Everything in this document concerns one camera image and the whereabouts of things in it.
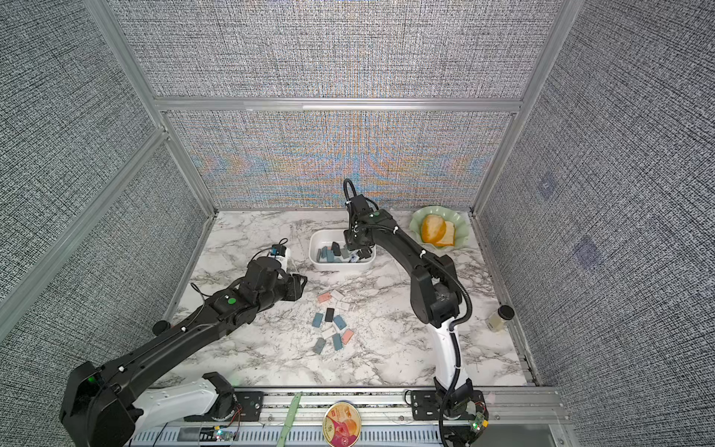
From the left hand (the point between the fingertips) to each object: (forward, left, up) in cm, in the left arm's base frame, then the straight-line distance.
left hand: (306, 277), depth 79 cm
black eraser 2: (-4, -5, -17) cm, 18 cm away
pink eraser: (+2, -3, -18) cm, 18 cm away
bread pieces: (+24, -45, -10) cm, 52 cm away
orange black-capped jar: (-9, +42, -9) cm, 44 cm away
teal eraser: (+19, -3, -15) cm, 25 cm away
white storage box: (+16, -12, -17) cm, 26 cm away
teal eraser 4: (-7, -9, -17) cm, 20 cm away
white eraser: (+3, -8, -17) cm, 19 cm away
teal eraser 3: (-6, -2, -17) cm, 18 cm away
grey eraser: (+19, -1, -17) cm, 26 cm away
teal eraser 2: (+18, -6, -16) cm, 25 cm away
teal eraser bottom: (-13, -8, -16) cm, 22 cm away
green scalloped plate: (+32, -56, -12) cm, 65 cm away
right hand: (+19, -14, -3) cm, 24 cm away
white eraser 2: (-1, -10, -17) cm, 20 cm away
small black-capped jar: (-12, -54, -8) cm, 56 cm away
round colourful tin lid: (-34, -9, -13) cm, 38 cm away
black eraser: (+22, -7, -16) cm, 28 cm away
